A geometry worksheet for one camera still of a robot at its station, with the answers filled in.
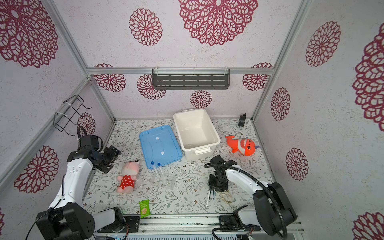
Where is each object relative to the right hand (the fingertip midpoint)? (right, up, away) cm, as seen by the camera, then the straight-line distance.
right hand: (211, 186), depth 84 cm
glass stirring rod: (-2, -5, -1) cm, 6 cm away
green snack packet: (-36, -9, -6) cm, 37 cm away
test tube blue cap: (-28, +14, -6) cm, 32 cm away
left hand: (-51, +16, -3) cm, 53 cm away
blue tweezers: (+1, -4, -1) cm, 4 cm away
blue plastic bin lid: (-33, +21, +20) cm, 44 cm away
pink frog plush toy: (-46, +9, +1) cm, 47 cm away
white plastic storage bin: (-7, +30, +29) cm, 42 cm away
